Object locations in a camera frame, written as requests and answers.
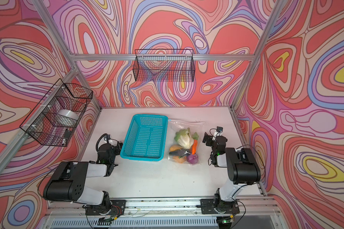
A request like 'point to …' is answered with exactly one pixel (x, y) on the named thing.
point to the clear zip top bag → (175, 125)
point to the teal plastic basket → (146, 138)
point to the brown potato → (175, 147)
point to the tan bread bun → (179, 160)
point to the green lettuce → (184, 138)
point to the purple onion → (192, 159)
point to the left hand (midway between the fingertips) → (115, 141)
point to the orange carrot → (195, 144)
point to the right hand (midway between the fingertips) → (212, 135)
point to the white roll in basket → (65, 117)
